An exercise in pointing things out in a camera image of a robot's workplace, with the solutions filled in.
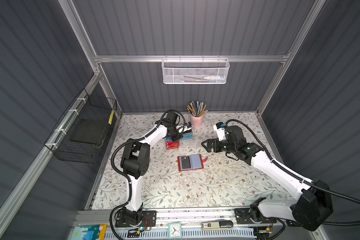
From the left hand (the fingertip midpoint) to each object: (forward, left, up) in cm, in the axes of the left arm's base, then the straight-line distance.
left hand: (178, 133), depth 99 cm
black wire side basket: (-16, +47, +22) cm, 54 cm away
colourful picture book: (-51, +44, -8) cm, 68 cm away
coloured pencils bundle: (+17, -15, +3) cm, 23 cm away
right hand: (-17, -16, +11) cm, 26 cm away
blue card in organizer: (-4, +6, -1) cm, 8 cm away
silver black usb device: (-52, -16, -4) cm, 54 cm away
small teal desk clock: (-53, +4, -6) cm, 53 cm away
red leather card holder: (-17, -10, -8) cm, 22 cm away
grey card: (-18, -4, -8) cm, 20 cm away
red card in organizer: (-6, +5, -6) cm, 9 cm away
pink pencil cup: (+11, -13, 0) cm, 17 cm away
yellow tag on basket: (-1, +38, +18) cm, 42 cm away
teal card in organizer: (-2, -6, -2) cm, 6 cm away
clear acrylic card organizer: (-4, 0, -3) cm, 5 cm away
